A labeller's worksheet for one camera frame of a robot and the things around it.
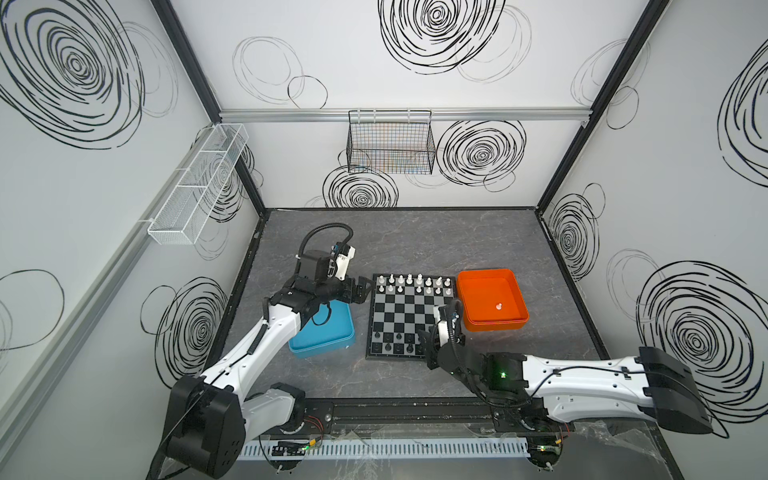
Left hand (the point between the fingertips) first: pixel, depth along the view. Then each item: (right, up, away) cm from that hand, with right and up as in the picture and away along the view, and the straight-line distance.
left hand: (362, 279), depth 82 cm
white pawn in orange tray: (+42, -10, +10) cm, 44 cm away
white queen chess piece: (+17, -2, +14) cm, 22 cm away
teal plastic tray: (-10, -16, +6) cm, 20 cm away
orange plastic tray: (+40, -9, +13) cm, 43 cm away
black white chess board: (+11, -10, +10) cm, 18 cm away
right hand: (+14, -14, -6) cm, 21 cm away
